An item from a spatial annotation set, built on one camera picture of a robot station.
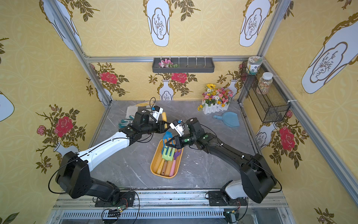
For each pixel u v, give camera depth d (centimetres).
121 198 73
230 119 113
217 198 73
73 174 42
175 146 71
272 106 80
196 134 63
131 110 114
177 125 71
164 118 79
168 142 74
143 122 65
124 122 106
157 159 87
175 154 88
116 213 72
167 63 88
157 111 73
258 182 42
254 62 84
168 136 76
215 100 100
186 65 92
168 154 88
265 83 72
